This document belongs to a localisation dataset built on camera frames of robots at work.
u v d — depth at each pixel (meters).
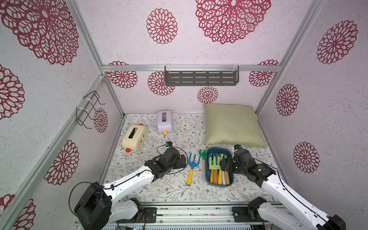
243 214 0.73
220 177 0.83
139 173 0.52
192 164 0.93
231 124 1.01
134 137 0.95
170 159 0.62
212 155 0.94
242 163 0.61
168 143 0.75
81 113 0.73
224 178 0.83
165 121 1.03
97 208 0.40
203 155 0.94
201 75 0.99
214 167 0.87
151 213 0.74
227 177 0.82
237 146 0.73
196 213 0.76
